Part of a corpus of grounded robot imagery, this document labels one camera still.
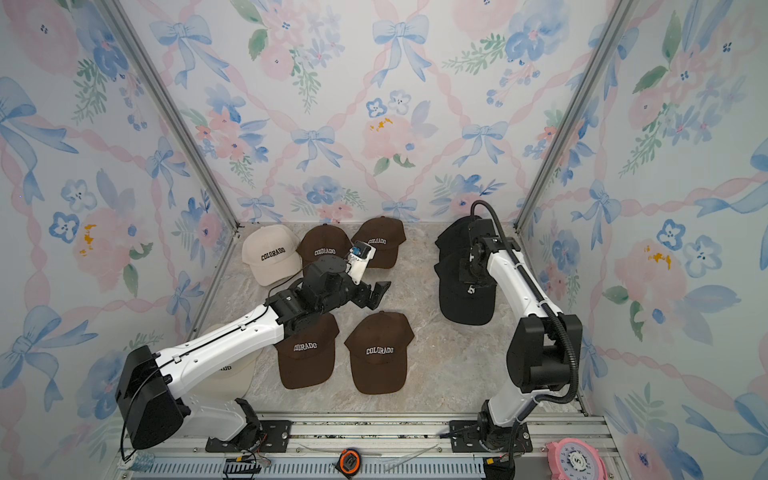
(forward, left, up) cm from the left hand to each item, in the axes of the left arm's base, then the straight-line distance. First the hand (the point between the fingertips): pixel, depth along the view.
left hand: (378, 272), depth 75 cm
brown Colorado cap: (+27, +21, -18) cm, 38 cm away
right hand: (+7, -28, -11) cm, 31 cm away
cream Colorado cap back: (+22, +38, -18) cm, 47 cm away
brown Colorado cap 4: (-12, 0, -18) cm, 21 cm away
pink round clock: (-37, -46, -22) cm, 63 cm away
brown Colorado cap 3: (-13, +20, -20) cm, 31 cm away
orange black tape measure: (-38, +6, -22) cm, 44 cm away
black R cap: (+3, -26, -20) cm, 33 cm away
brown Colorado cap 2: (+35, -2, -24) cm, 43 cm away
